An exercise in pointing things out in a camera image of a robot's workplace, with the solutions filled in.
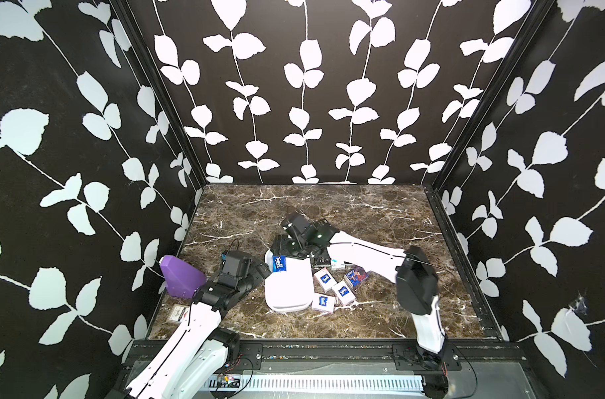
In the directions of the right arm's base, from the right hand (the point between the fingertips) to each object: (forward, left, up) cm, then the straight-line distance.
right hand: (273, 247), depth 83 cm
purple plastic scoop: (-11, +29, -2) cm, 31 cm away
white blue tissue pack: (-15, -17, -11) cm, 25 cm away
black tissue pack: (+1, -16, -12) cm, 20 cm away
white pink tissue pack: (-11, -24, -12) cm, 29 cm away
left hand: (-6, +3, -3) cm, 8 cm away
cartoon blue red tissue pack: (-4, -29, -11) cm, 31 cm away
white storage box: (-12, -6, -8) cm, 15 cm away
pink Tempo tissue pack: (-6, -18, -12) cm, 22 cm away
